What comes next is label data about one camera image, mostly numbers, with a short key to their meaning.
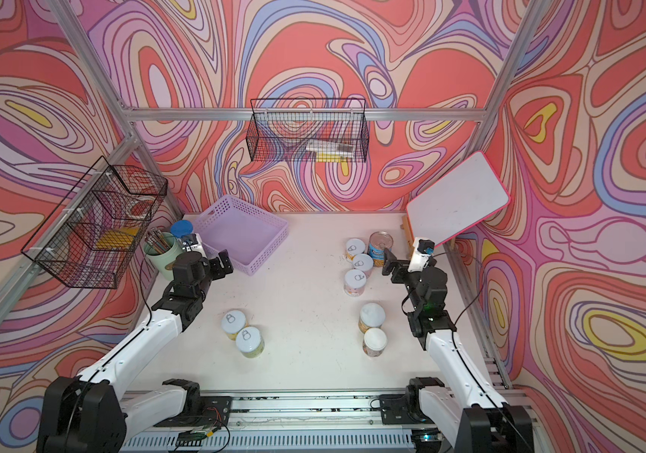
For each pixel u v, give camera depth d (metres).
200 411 0.72
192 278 0.63
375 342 0.78
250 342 0.81
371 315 0.82
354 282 0.93
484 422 0.39
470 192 1.10
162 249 0.93
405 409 0.73
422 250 0.66
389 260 0.73
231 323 0.84
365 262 0.98
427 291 0.60
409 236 1.06
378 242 0.96
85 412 0.39
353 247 1.02
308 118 0.89
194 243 0.71
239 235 1.09
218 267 0.75
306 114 0.88
